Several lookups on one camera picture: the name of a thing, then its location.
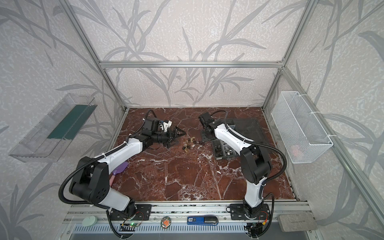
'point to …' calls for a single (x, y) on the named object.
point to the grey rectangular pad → (297, 222)
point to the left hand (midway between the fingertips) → (182, 137)
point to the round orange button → (165, 222)
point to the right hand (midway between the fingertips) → (207, 135)
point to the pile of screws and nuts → (191, 143)
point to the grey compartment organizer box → (222, 149)
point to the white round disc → (89, 221)
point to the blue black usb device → (202, 220)
